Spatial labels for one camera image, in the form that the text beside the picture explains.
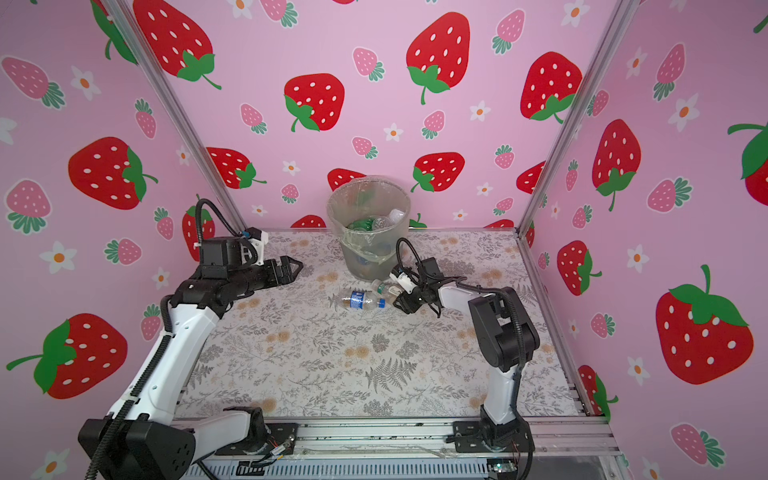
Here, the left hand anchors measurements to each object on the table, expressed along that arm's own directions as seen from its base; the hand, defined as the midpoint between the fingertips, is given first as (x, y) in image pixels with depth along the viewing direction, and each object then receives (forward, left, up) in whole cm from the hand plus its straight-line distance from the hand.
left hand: (288, 265), depth 76 cm
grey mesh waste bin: (+33, -18, -11) cm, 39 cm away
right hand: (+6, -30, -24) cm, 39 cm away
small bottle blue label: (+3, -17, -22) cm, 28 cm away
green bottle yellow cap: (+26, -16, -10) cm, 32 cm away
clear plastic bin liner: (+11, -19, -9) cm, 24 cm away
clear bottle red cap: (+22, -28, -2) cm, 36 cm away
